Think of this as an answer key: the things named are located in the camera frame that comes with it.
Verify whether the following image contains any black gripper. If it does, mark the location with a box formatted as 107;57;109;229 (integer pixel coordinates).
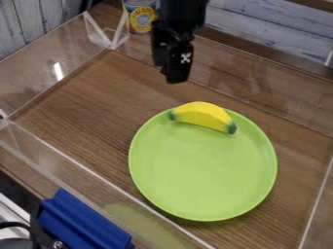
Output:
152;0;210;84

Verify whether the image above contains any yellow toy banana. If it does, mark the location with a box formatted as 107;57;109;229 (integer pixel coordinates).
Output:
169;101;237;134

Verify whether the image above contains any green round plate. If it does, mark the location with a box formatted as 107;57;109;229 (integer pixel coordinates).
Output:
129;111;279;222

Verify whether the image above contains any yellow blue labelled can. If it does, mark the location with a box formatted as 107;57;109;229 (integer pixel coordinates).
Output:
123;0;157;34

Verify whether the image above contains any blue plastic clamp block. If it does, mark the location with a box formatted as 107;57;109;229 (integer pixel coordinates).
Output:
38;189;136;249

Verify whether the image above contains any clear acrylic enclosure wall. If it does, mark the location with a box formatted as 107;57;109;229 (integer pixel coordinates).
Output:
0;6;333;249

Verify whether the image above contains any black cable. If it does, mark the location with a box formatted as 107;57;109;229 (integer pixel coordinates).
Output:
0;220;50;249

